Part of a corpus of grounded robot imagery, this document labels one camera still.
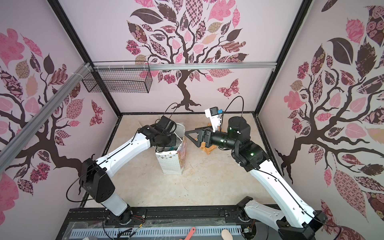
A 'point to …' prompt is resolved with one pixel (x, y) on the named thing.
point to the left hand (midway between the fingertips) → (172, 143)
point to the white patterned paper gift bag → (172, 159)
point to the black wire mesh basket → (134, 77)
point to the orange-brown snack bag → (207, 149)
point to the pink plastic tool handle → (189, 234)
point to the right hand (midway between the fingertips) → (191, 131)
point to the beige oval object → (225, 235)
